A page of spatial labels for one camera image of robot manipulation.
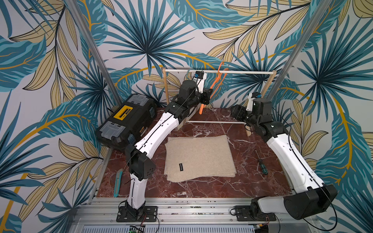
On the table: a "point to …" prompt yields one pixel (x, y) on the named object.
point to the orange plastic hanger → (202, 107)
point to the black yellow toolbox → (136, 112)
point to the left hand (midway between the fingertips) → (212, 91)
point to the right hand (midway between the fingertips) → (225, 111)
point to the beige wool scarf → (189, 158)
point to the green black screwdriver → (264, 169)
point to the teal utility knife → (117, 182)
